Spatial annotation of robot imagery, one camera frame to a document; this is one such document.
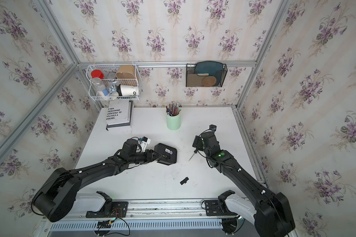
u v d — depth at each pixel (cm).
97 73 92
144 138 82
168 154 87
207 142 61
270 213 39
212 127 72
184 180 82
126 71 88
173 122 100
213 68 95
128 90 93
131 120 107
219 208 65
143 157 73
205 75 93
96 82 85
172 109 101
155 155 80
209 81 98
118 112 106
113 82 93
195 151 93
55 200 41
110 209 68
